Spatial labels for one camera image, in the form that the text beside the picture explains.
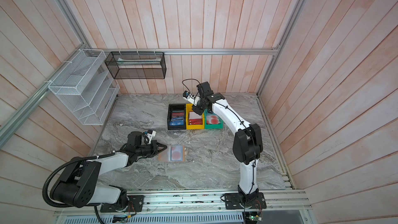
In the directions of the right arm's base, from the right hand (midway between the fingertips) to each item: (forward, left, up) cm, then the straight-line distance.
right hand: (195, 104), depth 91 cm
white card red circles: (-24, +10, -17) cm, 31 cm away
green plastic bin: (-5, -11, -15) cm, 20 cm away
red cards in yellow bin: (+1, 0, -16) cm, 16 cm away
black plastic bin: (+10, +14, -15) cm, 23 cm away
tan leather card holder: (-26, +17, -15) cm, 34 cm away
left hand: (-24, +15, -12) cm, 31 cm away
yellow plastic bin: (+4, +4, -9) cm, 10 cm away
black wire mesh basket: (+30, +42, +7) cm, 52 cm away
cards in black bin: (+1, +13, -15) cm, 20 cm away
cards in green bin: (+1, -12, -16) cm, 20 cm away
